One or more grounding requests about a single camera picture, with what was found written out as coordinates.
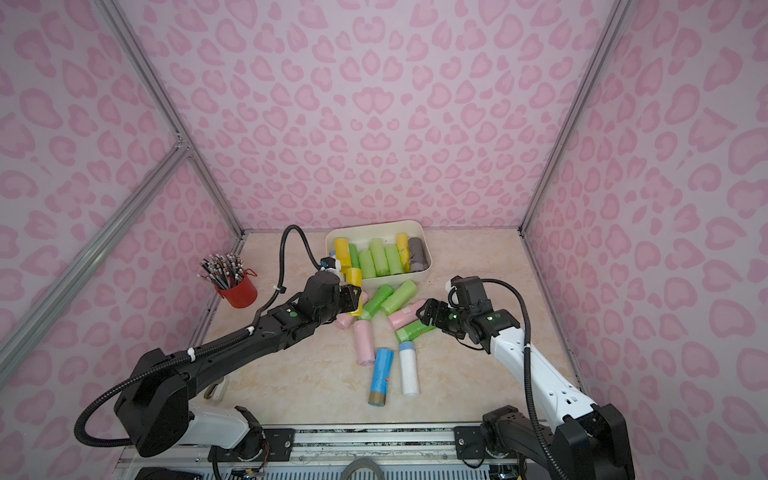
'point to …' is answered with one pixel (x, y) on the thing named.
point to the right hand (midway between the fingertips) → (426, 316)
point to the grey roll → (416, 255)
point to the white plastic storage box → (361, 237)
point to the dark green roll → (354, 256)
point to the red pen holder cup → (243, 293)
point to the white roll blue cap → (409, 369)
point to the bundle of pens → (225, 270)
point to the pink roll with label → (405, 316)
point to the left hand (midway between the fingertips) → (366, 294)
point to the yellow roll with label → (402, 243)
